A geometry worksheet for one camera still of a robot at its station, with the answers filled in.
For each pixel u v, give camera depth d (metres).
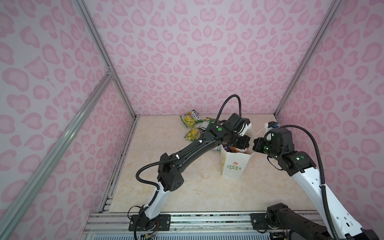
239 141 0.67
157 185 0.55
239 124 0.61
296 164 0.47
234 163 0.77
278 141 0.54
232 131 0.62
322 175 0.45
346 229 0.37
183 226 0.72
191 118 1.15
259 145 0.64
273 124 0.63
